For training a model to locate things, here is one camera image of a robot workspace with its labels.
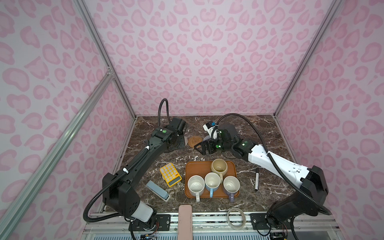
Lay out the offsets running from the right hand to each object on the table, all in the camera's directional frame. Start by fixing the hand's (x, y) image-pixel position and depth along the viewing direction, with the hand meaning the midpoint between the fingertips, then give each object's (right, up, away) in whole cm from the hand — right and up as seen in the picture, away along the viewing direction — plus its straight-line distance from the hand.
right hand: (201, 143), depth 75 cm
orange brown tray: (+1, -17, +16) cm, 24 cm away
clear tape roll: (+13, -38, -3) cm, 40 cm away
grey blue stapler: (-23, -26, +4) cm, 35 cm away
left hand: (-11, 0, +5) cm, 13 cm away
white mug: (-2, -25, +9) cm, 26 cm away
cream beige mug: (+11, -15, +15) cm, 24 cm away
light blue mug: (+7, -23, +9) cm, 25 cm away
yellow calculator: (-18, -20, +13) cm, 30 cm away
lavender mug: (+17, -24, +8) cm, 31 cm away
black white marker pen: (+32, -22, +11) cm, 40 cm away
